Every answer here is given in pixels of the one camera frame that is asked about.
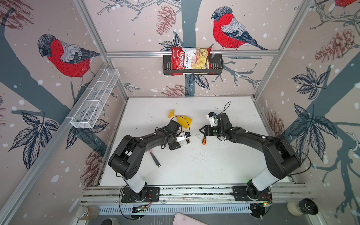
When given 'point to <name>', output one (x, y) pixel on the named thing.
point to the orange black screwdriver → (204, 141)
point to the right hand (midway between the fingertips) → (200, 132)
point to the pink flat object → (179, 219)
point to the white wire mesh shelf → (86, 116)
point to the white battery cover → (199, 136)
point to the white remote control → (222, 140)
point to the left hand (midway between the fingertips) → (174, 139)
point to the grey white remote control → (181, 139)
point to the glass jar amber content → (87, 212)
